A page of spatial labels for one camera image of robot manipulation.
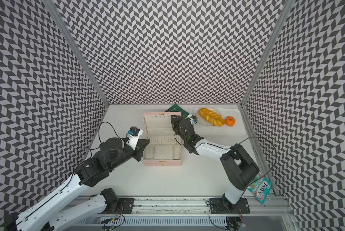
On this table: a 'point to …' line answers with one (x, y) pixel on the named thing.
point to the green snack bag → (175, 108)
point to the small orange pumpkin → (230, 121)
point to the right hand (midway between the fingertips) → (170, 117)
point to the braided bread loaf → (212, 117)
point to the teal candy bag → (261, 188)
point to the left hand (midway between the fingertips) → (147, 142)
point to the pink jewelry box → (165, 148)
